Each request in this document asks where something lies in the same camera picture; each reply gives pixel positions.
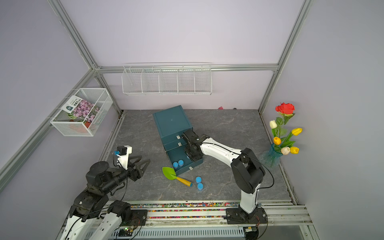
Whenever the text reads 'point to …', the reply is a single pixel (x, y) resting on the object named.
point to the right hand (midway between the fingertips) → (185, 152)
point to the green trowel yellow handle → (170, 173)
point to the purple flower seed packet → (81, 108)
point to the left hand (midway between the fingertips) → (145, 159)
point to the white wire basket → (69, 125)
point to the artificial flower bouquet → (279, 131)
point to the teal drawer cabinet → (172, 123)
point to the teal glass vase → (270, 158)
